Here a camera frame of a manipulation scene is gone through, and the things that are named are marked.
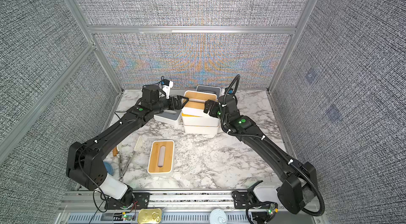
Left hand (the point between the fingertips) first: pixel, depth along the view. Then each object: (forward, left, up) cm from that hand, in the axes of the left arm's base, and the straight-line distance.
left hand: (185, 97), depth 80 cm
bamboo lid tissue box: (-21, +14, -25) cm, 36 cm away
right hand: (-4, -13, +1) cm, 14 cm away
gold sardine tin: (-47, +16, -21) cm, 54 cm away
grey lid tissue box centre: (+3, +11, -20) cm, 23 cm away
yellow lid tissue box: (-7, -6, -8) cm, 12 cm away
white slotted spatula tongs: (-28, +35, -26) cm, 51 cm away
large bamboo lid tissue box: (-5, -8, -24) cm, 26 cm away
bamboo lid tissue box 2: (+2, -6, -4) cm, 7 cm away
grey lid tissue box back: (+31, -15, -26) cm, 43 cm away
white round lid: (-48, -13, -20) cm, 54 cm away
